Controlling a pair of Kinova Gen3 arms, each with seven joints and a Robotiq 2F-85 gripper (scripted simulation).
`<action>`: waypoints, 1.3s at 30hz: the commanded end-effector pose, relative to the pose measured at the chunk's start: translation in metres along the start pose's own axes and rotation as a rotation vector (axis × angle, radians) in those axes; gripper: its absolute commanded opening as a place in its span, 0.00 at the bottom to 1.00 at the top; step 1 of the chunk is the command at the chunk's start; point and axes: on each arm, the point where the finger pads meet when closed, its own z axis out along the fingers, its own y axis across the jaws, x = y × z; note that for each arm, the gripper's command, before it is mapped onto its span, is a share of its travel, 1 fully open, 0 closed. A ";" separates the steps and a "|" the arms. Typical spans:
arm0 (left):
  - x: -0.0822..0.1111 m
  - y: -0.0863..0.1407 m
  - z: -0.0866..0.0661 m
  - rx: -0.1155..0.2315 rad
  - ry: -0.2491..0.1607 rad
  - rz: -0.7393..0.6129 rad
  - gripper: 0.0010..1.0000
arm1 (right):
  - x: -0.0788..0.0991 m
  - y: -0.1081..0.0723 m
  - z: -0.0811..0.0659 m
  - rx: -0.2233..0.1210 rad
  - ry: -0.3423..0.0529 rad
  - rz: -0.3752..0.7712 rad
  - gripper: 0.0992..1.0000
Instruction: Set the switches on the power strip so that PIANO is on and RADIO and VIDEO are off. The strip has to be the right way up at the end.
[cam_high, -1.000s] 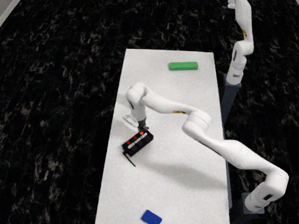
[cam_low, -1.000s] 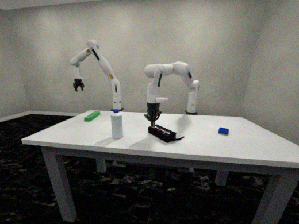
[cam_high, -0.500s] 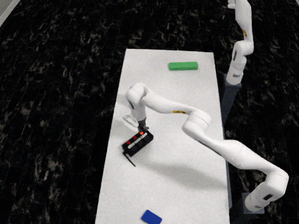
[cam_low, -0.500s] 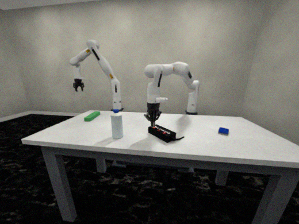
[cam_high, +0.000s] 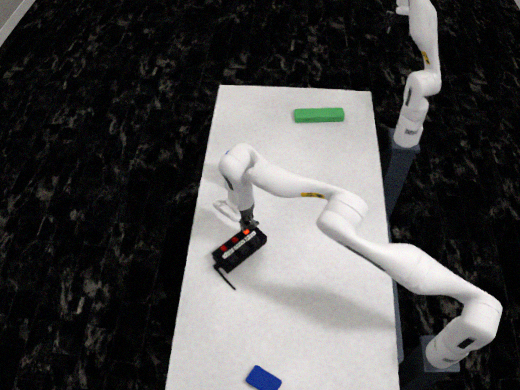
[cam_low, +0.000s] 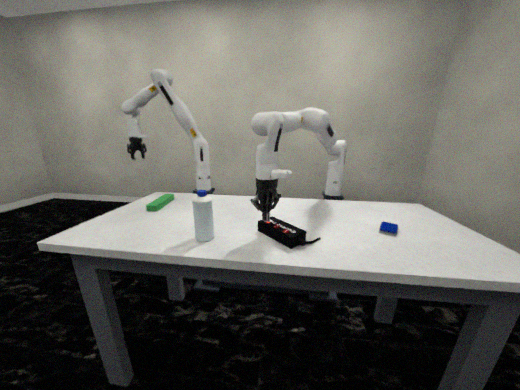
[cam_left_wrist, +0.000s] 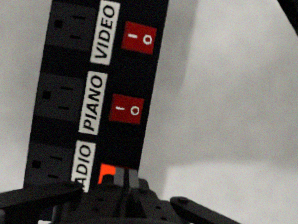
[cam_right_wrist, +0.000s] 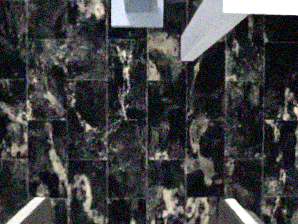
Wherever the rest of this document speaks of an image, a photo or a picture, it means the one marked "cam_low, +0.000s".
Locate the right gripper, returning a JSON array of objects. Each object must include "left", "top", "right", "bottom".
[{"left": 127, "top": 137, "right": 147, "bottom": 160}]

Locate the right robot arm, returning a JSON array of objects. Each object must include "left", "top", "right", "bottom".
[{"left": 121, "top": 69, "right": 211, "bottom": 191}]

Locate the black power strip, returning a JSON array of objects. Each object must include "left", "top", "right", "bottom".
[{"left": 258, "top": 216, "right": 321, "bottom": 249}]

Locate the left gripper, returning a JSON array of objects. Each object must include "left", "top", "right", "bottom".
[{"left": 250, "top": 178, "right": 281, "bottom": 222}]

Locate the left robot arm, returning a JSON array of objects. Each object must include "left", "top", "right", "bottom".
[{"left": 251, "top": 108, "right": 347, "bottom": 196}]

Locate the green rectangular block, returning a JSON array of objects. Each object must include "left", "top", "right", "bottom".
[{"left": 146, "top": 194, "right": 174, "bottom": 211}]

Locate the white bottle with blue cap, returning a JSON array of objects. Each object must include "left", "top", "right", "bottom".
[{"left": 192, "top": 190, "right": 214, "bottom": 242}]

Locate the small blue rectangular block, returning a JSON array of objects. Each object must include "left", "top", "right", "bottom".
[{"left": 379, "top": 221, "right": 399, "bottom": 236}]

